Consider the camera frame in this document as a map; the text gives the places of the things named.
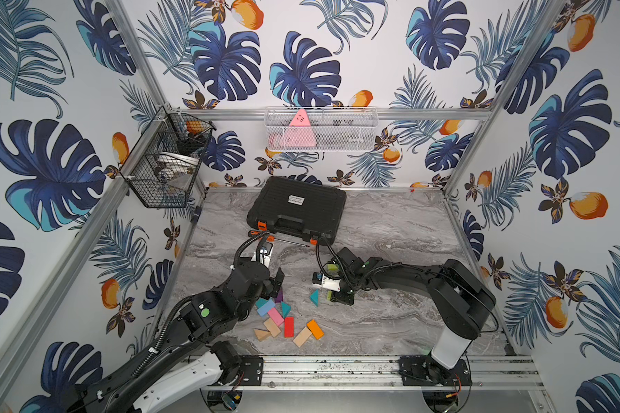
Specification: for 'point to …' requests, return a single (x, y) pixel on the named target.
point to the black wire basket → (164, 172)
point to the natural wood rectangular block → (302, 337)
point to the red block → (289, 327)
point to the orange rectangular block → (313, 327)
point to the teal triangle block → (315, 298)
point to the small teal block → (286, 309)
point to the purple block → (280, 297)
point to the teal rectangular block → (260, 301)
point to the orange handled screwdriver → (272, 238)
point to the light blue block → (266, 307)
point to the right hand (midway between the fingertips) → (335, 290)
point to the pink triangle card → (300, 132)
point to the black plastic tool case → (298, 208)
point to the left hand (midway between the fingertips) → (265, 261)
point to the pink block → (275, 316)
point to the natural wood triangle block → (261, 334)
